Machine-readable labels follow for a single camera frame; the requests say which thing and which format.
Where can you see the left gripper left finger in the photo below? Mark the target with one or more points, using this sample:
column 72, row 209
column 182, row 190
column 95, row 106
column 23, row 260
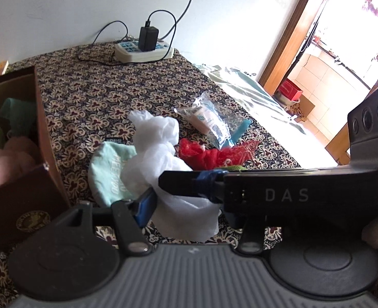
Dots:
column 145, row 207

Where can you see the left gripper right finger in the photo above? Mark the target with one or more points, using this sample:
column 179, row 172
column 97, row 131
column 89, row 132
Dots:
column 207, row 184

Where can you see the white plastic bag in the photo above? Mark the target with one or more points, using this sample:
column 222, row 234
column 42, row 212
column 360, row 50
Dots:
column 179, row 213

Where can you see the light mint cloth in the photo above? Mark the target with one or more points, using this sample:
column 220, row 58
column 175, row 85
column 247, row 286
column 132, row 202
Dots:
column 104, row 173

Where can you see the pink plush toy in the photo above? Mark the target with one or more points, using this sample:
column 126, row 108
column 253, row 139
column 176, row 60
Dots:
column 19, row 156

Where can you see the green knitted cloth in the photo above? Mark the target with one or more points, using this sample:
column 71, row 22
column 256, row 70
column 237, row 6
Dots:
column 234, row 168

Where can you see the red knitted cloth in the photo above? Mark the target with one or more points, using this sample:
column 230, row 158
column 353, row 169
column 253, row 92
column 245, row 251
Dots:
column 198, row 157

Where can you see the clear packet with tissues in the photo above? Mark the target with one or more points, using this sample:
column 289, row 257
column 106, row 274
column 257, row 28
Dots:
column 222, row 126

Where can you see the striped bed sheet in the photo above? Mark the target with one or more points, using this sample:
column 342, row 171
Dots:
column 281, row 132

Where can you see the red box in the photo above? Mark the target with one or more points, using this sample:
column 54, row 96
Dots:
column 290, row 90

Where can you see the brown cardboard box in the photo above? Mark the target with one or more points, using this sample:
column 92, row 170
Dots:
column 31, row 201

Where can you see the white power strip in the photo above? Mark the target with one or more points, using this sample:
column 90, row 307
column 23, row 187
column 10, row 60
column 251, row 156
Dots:
column 128, row 52

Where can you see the black charger adapter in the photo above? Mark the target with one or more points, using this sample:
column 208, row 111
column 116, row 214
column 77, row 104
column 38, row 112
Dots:
column 148, row 37

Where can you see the wooden door frame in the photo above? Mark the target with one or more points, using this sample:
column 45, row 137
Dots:
column 289, row 44

